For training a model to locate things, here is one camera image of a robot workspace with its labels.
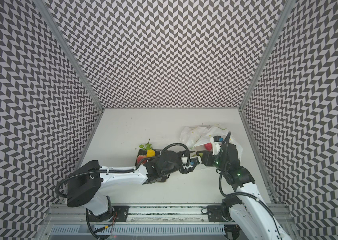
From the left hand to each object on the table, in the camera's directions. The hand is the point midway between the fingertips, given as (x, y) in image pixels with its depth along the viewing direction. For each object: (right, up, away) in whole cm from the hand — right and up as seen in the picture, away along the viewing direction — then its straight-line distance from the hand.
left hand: (195, 155), depth 75 cm
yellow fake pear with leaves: (-25, -1, +14) cm, 29 cm away
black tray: (-31, -1, +16) cm, 34 cm away
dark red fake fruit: (+11, +2, +19) cm, 22 cm away
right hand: (+3, -2, +1) cm, 3 cm away
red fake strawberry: (-31, -4, +13) cm, 34 cm away
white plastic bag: (+2, +8, +12) cm, 15 cm away
